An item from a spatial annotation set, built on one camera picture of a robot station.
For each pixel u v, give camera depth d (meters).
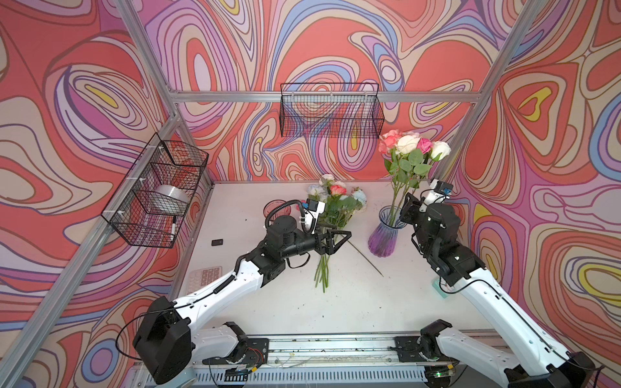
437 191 0.58
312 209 0.63
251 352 0.73
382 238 0.85
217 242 0.98
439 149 0.70
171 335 0.39
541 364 0.38
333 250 0.62
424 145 0.70
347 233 0.65
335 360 0.72
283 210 0.52
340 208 1.05
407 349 0.73
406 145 0.69
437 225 0.50
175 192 0.74
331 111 0.96
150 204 0.72
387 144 0.74
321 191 1.11
